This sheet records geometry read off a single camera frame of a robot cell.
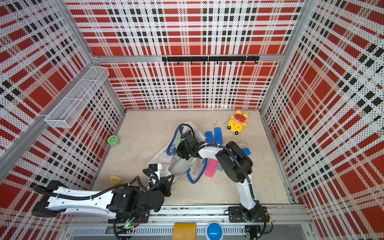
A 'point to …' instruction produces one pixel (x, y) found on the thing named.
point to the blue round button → (214, 232)
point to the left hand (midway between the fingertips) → (176, 177)
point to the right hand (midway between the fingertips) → (176, 150)
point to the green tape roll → (113, 140)
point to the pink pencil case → (211, 167)
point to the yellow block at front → (184, 231)
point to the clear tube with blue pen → (199, 166)
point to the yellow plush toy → (235, 125)
